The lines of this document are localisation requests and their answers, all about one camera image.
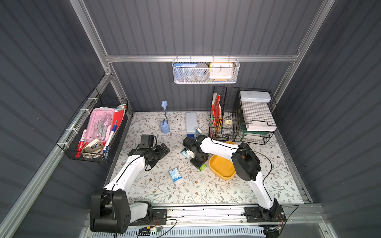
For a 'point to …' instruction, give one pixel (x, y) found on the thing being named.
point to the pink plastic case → (99, 124)
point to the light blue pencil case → (191, 123)
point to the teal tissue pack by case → (197, 133)
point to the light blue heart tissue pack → (175, 174)
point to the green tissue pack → (202, 167)
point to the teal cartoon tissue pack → (185, 153)
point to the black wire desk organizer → (242, 115)
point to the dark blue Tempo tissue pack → (191, 135)
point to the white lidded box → (259, 96)
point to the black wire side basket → (95, 150)
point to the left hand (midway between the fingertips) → (164, 154)
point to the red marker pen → (81, 144)
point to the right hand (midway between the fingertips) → (201, 162)
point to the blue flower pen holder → (164, 125)
